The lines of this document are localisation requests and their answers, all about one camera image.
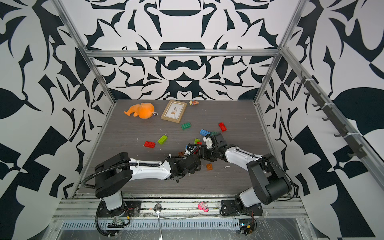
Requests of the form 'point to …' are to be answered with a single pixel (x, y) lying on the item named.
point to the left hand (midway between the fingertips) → (192, 158)
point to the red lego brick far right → (222, 127)
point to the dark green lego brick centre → (186, 126)
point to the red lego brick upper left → (149, 144)
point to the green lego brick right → (214, 133)
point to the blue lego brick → (203, 132)
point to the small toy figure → (193, 102)
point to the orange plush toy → (143, 110)
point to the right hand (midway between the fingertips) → (197, 153)
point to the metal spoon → (157, 208)
